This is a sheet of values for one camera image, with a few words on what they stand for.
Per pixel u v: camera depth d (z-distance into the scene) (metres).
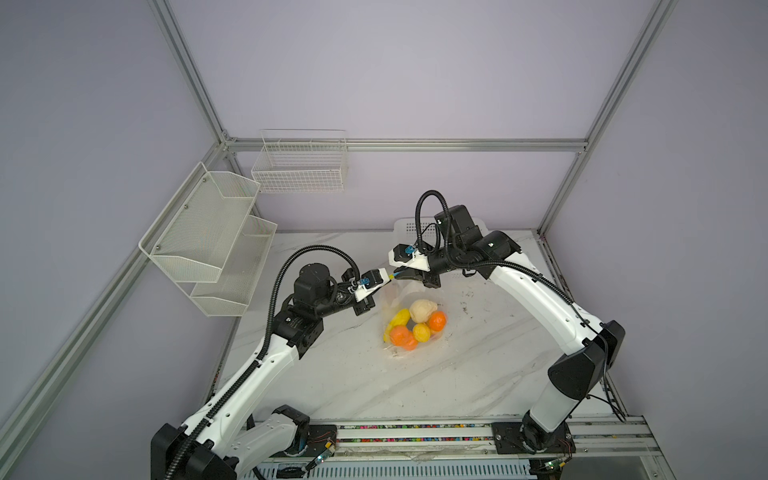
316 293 0.54
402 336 0.84
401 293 0.82
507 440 0.73
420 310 0.86
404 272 0.65
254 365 0.46
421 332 0.84
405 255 0.57
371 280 0.56
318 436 0.73
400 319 0.88
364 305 0.61
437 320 0.83
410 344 0.86
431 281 0.63
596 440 0.76
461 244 0.56
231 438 0.39
